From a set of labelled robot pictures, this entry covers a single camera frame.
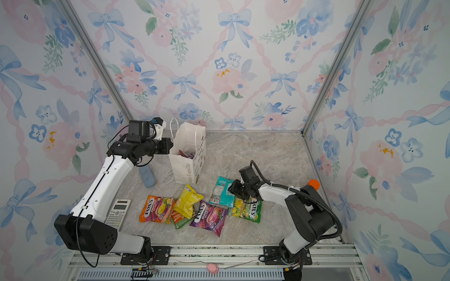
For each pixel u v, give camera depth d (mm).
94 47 813
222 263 732
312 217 451
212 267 701
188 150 1028
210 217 816
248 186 779
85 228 391
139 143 570
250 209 837
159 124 680
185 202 832
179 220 822
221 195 879
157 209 837
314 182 830
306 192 482
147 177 945
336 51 837
